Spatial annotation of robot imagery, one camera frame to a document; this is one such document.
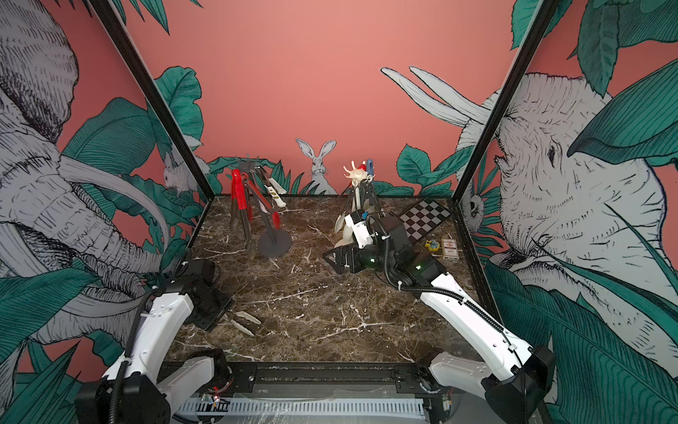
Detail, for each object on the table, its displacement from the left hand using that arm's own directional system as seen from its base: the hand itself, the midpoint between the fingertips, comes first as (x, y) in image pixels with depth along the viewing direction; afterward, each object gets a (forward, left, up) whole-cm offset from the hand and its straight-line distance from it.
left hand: (228, 307), depth 81 cm
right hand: (+6, -34, +23) cm, 41 cm away
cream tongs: (-3, -4, -6) cm, 8 cm away
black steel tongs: (+20, -45, +27) cm, 56 cm away
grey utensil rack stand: (+28, -9, -6) cm, 30 cm away
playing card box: (+21, -78, -5) cm, 81 cm away
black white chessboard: (+37, -72, -5) cm, 81 cm away
